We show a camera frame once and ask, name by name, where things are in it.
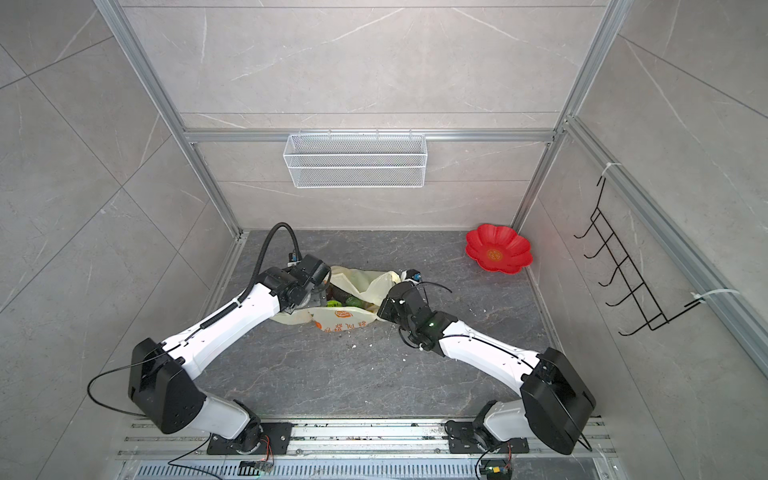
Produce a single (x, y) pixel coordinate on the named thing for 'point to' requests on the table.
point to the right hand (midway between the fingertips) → (380, 299)
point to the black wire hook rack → (650, 310)
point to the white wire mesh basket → (355, 160)
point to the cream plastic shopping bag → (370, 284)
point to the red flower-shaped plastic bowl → (498, 248)
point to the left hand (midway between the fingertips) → (306, 290)
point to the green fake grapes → (353, 301)
